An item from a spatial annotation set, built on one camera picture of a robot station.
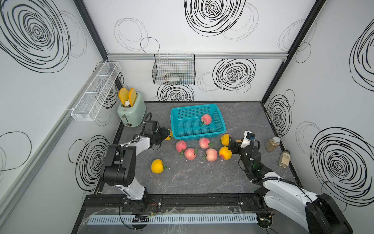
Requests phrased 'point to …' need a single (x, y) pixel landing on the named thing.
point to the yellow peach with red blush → (225, 139)
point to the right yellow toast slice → (132, 96)
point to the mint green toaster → (134, 116)
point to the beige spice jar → (284, 159)
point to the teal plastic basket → (193, 121)
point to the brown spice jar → (272, 143)
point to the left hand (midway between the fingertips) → (167, 133)
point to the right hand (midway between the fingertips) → (236, 138)
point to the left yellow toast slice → (123, 94)
